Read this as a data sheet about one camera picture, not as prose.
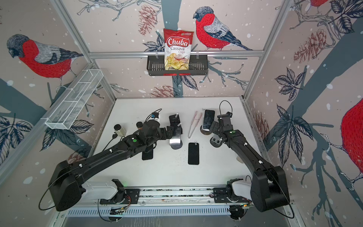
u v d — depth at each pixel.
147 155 0.88
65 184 0.39
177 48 0.83
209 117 0.95
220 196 0.73
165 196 0.75
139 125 0.93
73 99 0.78
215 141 0.90
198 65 0.95
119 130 0.92
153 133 0.60
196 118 1.07
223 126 0.65
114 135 0.98
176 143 0.87
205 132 1.00
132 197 0.73
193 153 0.91
